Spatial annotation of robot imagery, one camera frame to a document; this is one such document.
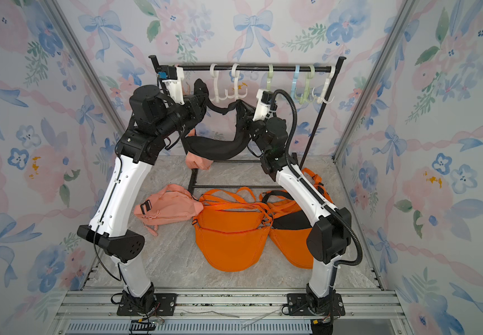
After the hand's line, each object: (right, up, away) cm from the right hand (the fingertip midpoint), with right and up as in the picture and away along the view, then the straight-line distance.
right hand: (240, 100), depth 68 cm
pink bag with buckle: (-31, -37, +30) cm, 57 cm away
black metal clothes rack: (-25, -29, +39) cm, 54 cm away
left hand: (-9, -1, -7) cm, 12 cm away
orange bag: (-3, -54, +14) cm, 56 cm away
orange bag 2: (-9, -41, +30) cm, 51 cm away
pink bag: (-20, -18, +21) cm, 35 cm away
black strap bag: (+21, -45, +22) cm, 54 cm away
